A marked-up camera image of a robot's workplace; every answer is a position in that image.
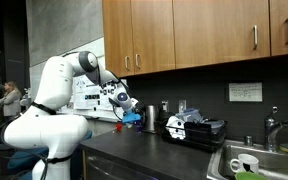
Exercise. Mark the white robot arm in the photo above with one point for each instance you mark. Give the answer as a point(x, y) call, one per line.
point(50, 126)

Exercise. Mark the clear plastic container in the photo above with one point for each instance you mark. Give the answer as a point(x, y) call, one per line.
point(190, 115)

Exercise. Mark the green bowl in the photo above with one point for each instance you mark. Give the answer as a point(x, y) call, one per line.
point(250, 176)

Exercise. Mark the woman in grey top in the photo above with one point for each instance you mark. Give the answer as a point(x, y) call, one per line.
point(12, 101)

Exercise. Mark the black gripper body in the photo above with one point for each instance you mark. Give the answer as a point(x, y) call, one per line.
point(141, 113)

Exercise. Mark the white poster with dark pictures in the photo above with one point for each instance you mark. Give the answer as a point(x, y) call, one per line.
point(87, 96)

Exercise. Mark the stainless steel sink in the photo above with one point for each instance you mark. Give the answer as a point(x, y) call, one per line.
point(277, 163)

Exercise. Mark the black dish rack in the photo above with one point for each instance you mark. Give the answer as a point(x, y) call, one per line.
point(204, 133)

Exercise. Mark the wall power outlet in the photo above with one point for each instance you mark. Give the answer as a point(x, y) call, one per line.
point(165, 106)
point(182, 106)

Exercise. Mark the white mug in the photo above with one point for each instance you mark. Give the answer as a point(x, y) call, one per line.
point(247, 162)

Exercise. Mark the wooden upper cabinets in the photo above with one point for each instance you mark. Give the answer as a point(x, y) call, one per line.
point(200, 30)

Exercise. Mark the chrome sink faucet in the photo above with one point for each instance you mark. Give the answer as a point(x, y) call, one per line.
point(270, 130)

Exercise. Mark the stainless steel thermos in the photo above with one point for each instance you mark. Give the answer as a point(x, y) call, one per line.
point(150, 118)

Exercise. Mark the black jar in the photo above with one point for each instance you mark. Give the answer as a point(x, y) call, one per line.
point(164, 116)

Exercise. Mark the whiteboard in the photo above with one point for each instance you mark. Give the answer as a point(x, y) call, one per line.
point(94, 46)

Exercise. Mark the white paper wall notice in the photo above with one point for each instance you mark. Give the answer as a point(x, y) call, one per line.
point(245, 91)

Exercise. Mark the white plate with blue dots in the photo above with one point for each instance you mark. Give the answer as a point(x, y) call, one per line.
point(175, 128)

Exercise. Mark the small red plastic object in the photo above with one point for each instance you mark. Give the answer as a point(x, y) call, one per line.
point(118, 127)

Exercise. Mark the stainless steel dishwasher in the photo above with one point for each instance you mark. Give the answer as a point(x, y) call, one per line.
point(117, 168)

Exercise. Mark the small metal cup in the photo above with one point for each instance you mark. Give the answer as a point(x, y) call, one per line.
point(248, 140)

